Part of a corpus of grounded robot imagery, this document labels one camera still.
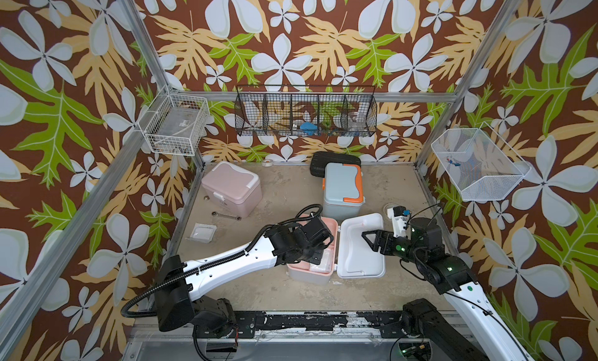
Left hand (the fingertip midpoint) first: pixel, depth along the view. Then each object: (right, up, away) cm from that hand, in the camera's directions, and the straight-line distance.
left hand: (319, 249), depth 75 cm
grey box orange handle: (+11, +19, +16) cm, 27 cm away
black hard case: (+4, +34, +39) cm, 52 cm away
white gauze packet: (-47, +1, +21) cm, 52 cm away
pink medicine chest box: (-31, +19, +16) cm, 40 cm away
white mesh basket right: (+59, +29, +7) cm, 66 cm away
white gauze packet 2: (+2, -5, 0) cm, 5 cm away
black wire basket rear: (-4, +54, +24) cm, 59 cm away
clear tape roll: (-24, +34, +48) cm, 63 cm away
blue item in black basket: (-3, +45, +20) cm, 49 cm away
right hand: (+15, +5, -1) cm, 16 cm away
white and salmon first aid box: (+10, -2, +1) cm, 11 cm away
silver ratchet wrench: (-44, +9, +26) cm, 52 cm away
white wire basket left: (-53, +45, +11) cm, 70 cm away
